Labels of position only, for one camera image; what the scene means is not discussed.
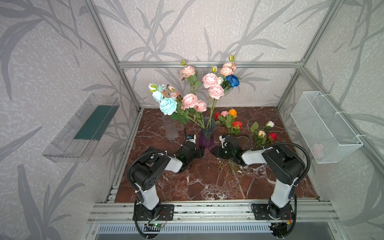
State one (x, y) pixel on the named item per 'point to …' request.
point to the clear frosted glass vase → (172, 133)
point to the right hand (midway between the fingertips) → (211, 147)
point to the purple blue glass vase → (206, 136)
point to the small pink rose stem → (225, 113)
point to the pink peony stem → (192, 109)
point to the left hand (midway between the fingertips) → (203, 142)
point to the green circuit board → (158, 225)
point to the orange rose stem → (233, 113)
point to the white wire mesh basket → (329, 139)
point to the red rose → (272, 137)
